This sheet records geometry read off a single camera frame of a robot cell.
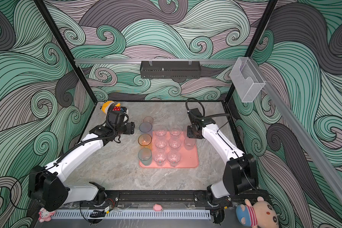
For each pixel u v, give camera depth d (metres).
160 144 0.92
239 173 0.41
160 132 0.97
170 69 0.95
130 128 0.73
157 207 0.70
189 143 0.92
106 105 1.10
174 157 0.88
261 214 0.62
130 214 0.76
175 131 0.98
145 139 0.94
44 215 0.66
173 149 0.92
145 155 0.84
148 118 1.01
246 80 0.79
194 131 0.60
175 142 0.92
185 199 0.74
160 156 0.88
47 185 0.39
